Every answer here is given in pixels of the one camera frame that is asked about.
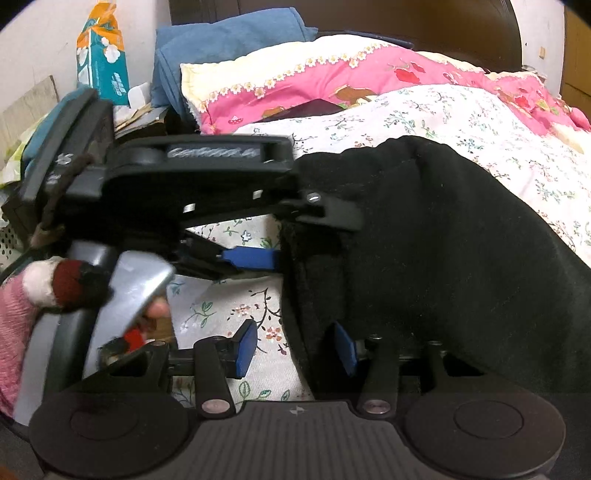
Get white floral bed sheet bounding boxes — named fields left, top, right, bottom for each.
left=167, top=85, right=590, bottom=404

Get black pants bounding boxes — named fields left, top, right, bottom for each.
left=280, top=136, right=590, bottom=398

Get dark wooden headboard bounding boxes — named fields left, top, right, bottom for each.
left=169, top=0, right=522, bottom=72

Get pink sleeve forearm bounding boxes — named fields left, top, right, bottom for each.
left=0, top=273, right=39, bottom=418

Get wooden wardrobe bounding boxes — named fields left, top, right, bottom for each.
left=561, top=7, right=591, bottom=117

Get tissue pack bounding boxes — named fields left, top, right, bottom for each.
left=76, top=1, right=129, bottom=106

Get blue folded blanket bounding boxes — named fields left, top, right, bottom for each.
left=151, top=7, right=318, bottom=120

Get pink cartoon quilt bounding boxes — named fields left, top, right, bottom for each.
left=180, top=34, right=590, bottom=135

